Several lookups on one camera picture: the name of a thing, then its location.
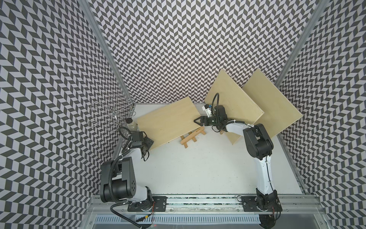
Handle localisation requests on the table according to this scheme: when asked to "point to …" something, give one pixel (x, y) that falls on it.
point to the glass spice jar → (132, 125)
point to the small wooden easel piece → (185, 140)
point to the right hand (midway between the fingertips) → (196, 121)
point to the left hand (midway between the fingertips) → (149, 143)
